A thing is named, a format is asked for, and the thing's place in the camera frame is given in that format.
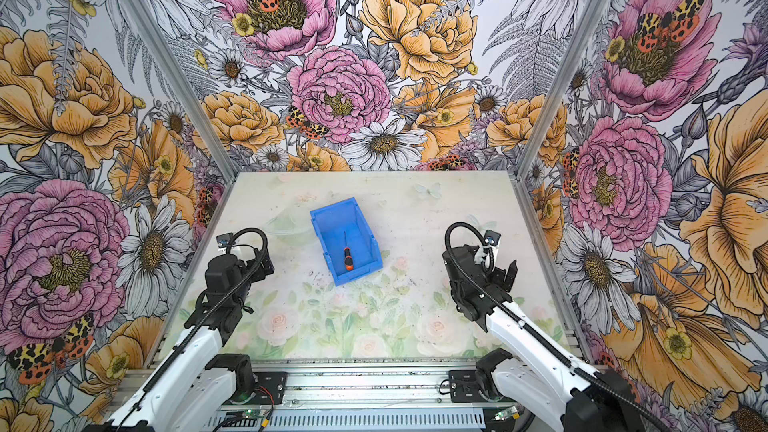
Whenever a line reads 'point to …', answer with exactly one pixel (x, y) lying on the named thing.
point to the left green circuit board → (252, 414)
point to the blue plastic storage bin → (340, 225)
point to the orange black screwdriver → (348, 258)
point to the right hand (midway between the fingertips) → (494, 262)
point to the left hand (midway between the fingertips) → (250, 261)
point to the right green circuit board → (505, 414)
